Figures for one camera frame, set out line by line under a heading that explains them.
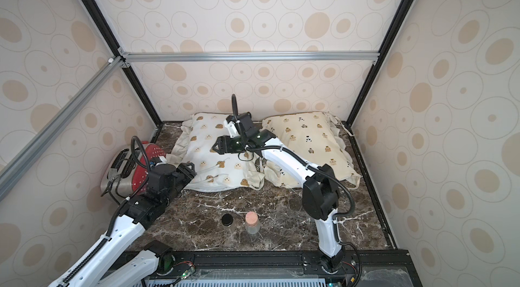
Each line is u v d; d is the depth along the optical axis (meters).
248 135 0.65
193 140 1.02
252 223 0.74
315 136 0.99
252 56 0.92
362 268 0.71
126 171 0.80
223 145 0.73
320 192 0.49
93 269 0.42
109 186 0.76
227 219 0.76
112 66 0.85
